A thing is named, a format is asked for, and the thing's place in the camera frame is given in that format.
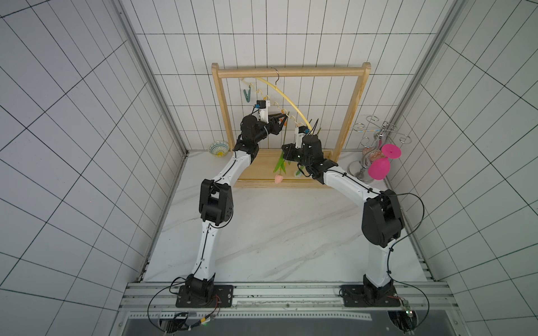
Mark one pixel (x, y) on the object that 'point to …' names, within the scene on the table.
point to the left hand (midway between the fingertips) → (285, 116)
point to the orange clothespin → (285, 123)
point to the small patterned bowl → (218, 148)
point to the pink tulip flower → (281, 164)
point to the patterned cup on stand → (374, 155)
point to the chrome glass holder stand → (358, 171)
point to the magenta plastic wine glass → (380, 168)
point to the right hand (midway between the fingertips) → (273, 147)
